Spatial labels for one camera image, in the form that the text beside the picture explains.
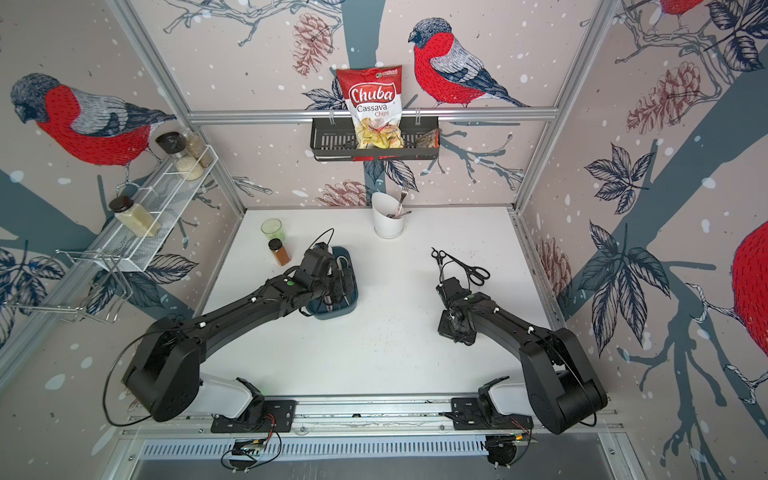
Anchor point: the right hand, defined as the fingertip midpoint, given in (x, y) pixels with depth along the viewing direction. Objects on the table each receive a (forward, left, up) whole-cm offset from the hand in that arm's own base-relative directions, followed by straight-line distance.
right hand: (449, 331), depth 89 cm
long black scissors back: (+20, -11, +1) cm, 23 cm away
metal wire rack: (-7, +80, +35) cm, 88 cm away
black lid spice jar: (+31, +78, +38) cm, 92 cm away
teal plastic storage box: (+9, +34, +2) cm, 35 cm away
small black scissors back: (+28, +1, 0) cm, 28 cm away
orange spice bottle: (+22, +56, +8) cm, 61 cm away
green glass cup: (+35, +64, +5) cm, 74 cm away
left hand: (+11, +31, +13) cm, 35 cm away
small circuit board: (-31, +51, 0) cm, 59 cm away
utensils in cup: (+40, +17, +10) cm, 44 cm away
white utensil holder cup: (+35, +22, +8) cm, 42 cm away
